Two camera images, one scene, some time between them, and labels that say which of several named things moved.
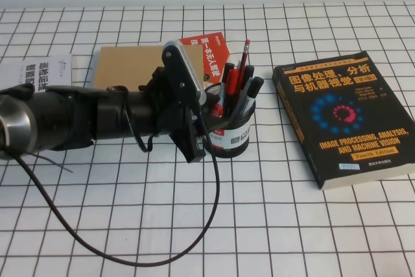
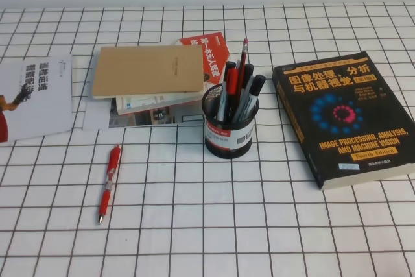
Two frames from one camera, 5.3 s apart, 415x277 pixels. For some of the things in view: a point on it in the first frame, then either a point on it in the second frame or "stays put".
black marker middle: x=249 y=72 stays put
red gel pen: x=218 y=110 → x=109 y=181
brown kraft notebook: x=132 y=66 stays put
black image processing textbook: x=351 y=124 stays put
